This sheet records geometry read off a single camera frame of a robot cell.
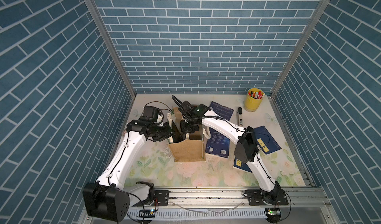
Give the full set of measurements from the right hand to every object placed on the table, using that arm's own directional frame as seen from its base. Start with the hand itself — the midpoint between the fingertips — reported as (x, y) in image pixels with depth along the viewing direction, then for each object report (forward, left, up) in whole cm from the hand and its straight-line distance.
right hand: (183, 132), depth 86 cm
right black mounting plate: (-28, -41, -11) cm, 51 cm away
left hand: (-6, +2, +8) cm, 10 cm away
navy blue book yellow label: (+2, -52, -11) cm, 54 cm away
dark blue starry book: (-1, -21, -10) cm, 23 cm away
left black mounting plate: (-32, +7, -10) cm, 34 cm away
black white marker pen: (+20, -37, -7) cm, 42 cm away
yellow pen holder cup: (+29, -45, -3) cm, 54 cm away
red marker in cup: (+33, -50, +3) cm, 60 cm away
